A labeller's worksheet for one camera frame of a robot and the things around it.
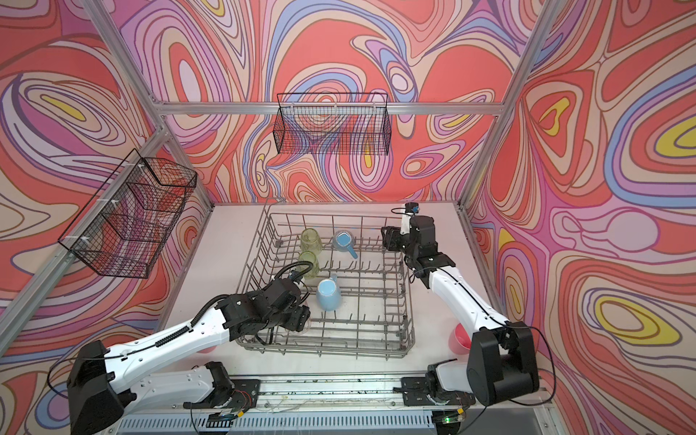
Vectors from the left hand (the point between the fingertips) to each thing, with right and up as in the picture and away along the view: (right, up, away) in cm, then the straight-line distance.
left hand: (304, 310), depth 78 cm
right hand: (+26, +22, +7) cm, 35 cm away
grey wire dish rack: (+17, 0, +10) cm, 19 cm away
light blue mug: (+7, +5, -1) cm, 9 cm away
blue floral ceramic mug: (+11, +20, +10) cm, 25 cm away
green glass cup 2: (0, +15, +10) cm, 18 cm away
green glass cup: (0, +20, +15) cm, 25 cm away
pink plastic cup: (+47, -11, +4) cm, 49 cm away
